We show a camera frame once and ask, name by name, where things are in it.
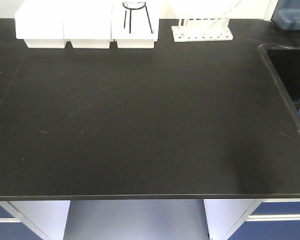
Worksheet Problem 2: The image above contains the bench with blue cabinet doors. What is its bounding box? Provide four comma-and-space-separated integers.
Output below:
0, 18, 300, 240

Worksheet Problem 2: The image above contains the black sink basin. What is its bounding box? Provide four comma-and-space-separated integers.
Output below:
257, 43, 300, 148

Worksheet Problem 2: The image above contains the dark blue device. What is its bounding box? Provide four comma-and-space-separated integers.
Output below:
270, 0, 300, 32

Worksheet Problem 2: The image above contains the white test tube rack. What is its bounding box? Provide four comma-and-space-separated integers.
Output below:
168, 0, 242, 43

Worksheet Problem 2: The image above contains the black wire tripod stand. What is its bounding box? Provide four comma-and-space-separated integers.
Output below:
121, 1, 155, 35

